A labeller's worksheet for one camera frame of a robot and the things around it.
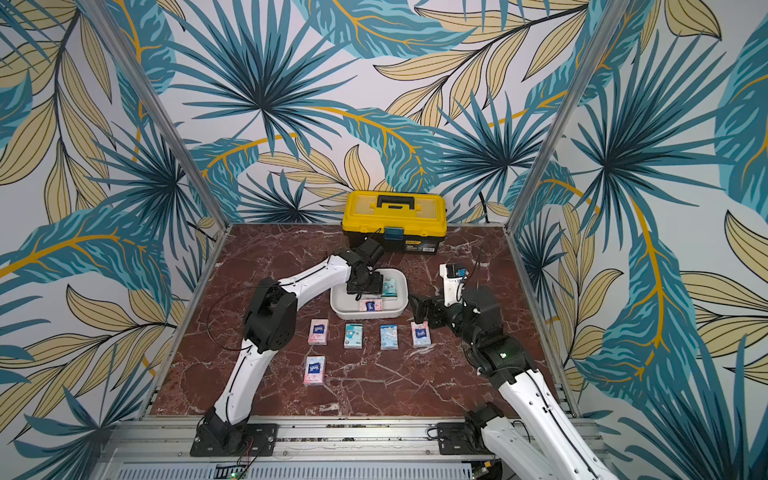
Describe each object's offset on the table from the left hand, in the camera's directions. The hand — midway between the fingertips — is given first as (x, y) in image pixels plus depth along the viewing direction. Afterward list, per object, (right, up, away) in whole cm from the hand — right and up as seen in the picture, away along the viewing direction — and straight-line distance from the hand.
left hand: (371, 291), depth 98 cm
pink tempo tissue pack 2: (+15, -12, -10) cm, 22 cm away
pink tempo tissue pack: (-15, -11, -10) cm, 21 cm away
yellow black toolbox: (+11, +23, +3) cm, 26 cm away
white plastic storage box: (-7, -5, -4) cm, 10 cm away
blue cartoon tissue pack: (+6, -12, -10) cm, 17 cm away
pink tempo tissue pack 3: (-15, -20, -16) cm, 30 cm away
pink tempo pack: (0, -4, -4) cm, 5 cm away
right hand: (+15, +3, -26) cm, 30 cm away
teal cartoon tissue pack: (-5, -12, -10) cm, 17 cm away
